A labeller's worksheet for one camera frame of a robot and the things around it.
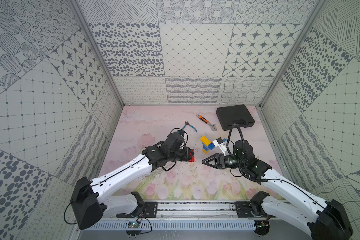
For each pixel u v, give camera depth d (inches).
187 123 43.5
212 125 42.3
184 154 23.8
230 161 25.5
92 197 15.3
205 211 29.5
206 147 34.8
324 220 15.3
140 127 42.4
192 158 28.9
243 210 28.7
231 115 43.3
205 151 36.6
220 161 24.5
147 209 29.0
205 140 34.5
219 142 27.6
